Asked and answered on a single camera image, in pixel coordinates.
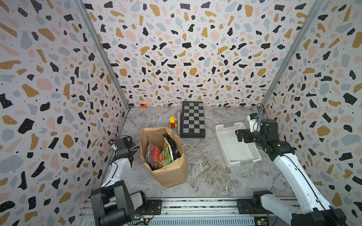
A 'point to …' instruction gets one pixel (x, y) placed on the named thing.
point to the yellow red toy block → (172, 120)
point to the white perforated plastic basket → (235, 151)
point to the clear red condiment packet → (152, 154)
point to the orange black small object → (143, 106)
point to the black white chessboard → (192, 120)
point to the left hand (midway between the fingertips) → (129, 149)
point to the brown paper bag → (176, 172)
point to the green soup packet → (167, 155)
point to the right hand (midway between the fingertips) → (243, 129)
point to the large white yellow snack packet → (161, 158)
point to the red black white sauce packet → (173, 149)
